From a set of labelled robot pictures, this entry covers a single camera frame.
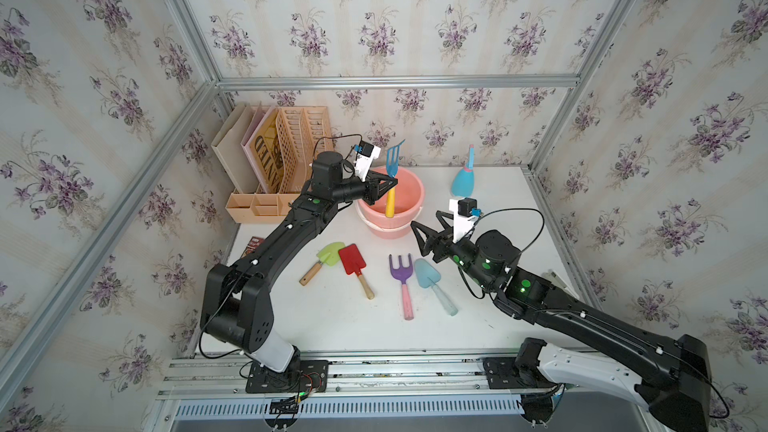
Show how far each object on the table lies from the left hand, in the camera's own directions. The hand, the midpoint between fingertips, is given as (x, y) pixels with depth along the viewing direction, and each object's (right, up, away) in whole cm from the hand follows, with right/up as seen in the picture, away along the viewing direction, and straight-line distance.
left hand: (396, 183), depth 75 cm
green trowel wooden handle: (-21, -22, +20) cm, 37 cm away
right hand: (+7, -9, -8) cm, 14 cm away
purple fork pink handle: (+2, -28, +15) cm, 32 cm away
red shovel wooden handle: (-13, -25, +18) cm, 34 cm away
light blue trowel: (+10, -28, +15) cm, 34 cm away
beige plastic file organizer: (-35, +20, +36) cm, 54 cm away
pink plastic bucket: (+5, -3, +18) cm, 19 cm away
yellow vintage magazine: (-42, +10, +22) cm, 48 cm away
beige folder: (-50, +10, +13) cm, 52 cm away
